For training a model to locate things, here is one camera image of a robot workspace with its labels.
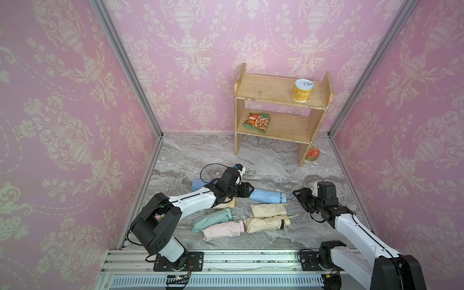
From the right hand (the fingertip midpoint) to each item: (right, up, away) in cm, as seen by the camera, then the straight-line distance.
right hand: (295, 193), depth 87 cm
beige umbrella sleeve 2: (-17, -11, -7) cm, 22 cm away
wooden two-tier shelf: (+5, +32, +8) cm, 33 cm away
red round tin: (+16, +19, +19) cm, 31 cm away
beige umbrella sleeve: (-17, -7, -3) cm, 19 cm away
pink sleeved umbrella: (-32, -14, -8) cm, 35 cm away
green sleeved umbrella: (-35, -9, -5) cm, 36 cm away
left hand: (-21, +2, -1) cm, 22 cm away
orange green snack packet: (-17, +36, +10) cm, 41 cm away
